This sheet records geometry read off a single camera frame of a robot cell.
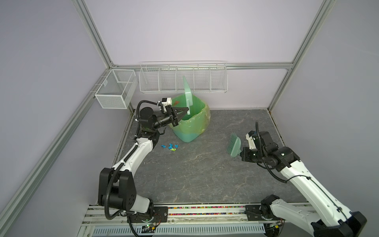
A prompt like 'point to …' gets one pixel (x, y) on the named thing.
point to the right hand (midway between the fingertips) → (241, 154)
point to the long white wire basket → (203, 76)
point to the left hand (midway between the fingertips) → (189, 111)
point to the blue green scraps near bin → (170, 146)
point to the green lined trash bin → (191, 126)
